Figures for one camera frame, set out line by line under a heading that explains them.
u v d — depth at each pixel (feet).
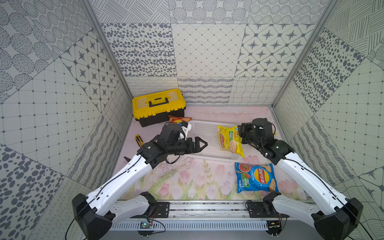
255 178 2.56
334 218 1.21
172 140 1.75
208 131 3.30
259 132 1.79
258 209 2.41
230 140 2.57
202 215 2.42
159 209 2.41
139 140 3.24
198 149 1.94
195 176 2.82
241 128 2.20
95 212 1.23
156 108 3.16
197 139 2.00
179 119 3.38
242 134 2.20
